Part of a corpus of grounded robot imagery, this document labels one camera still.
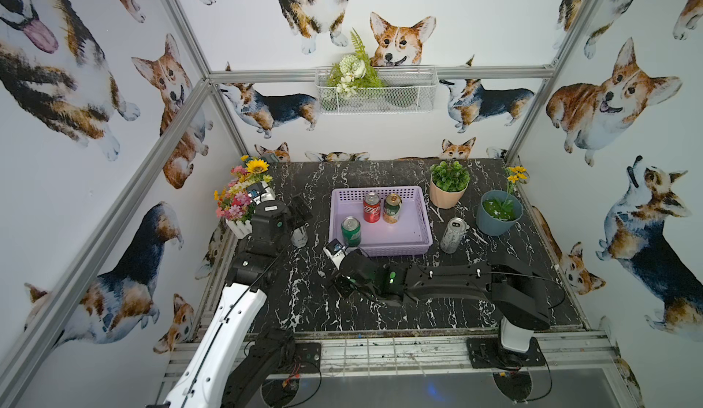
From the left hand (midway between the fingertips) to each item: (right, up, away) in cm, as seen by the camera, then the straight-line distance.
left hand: (287, 195), depth 73 cm
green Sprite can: (+16, -12, +15) cm, 25 cm away
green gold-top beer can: (+29, -5, +22) cm, 37 cm away
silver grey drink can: (+48, -13, +12) cm, 51 cm away
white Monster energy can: (-2, -15, +19) cm, 24 cm away
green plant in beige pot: (+50, +3, +25) cm, 56 cm away
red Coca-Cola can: (+23, -5, +22) cm, 32 cm away
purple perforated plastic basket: (+37, -15, +25) cm, 47 cm away
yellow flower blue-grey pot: (+67, -6, +23) cm, 71 cm away
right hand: (+12, -18, +7) cm, 23 cm away
